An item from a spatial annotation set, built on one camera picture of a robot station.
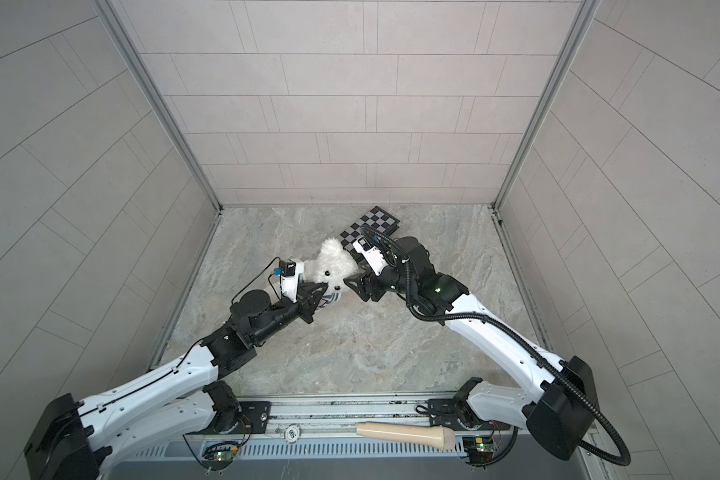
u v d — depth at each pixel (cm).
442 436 66
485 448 68
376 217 109
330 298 78
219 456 65
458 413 64
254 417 71
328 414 72
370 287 62
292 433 69
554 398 38
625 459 35
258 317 54
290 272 61
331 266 69
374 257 62
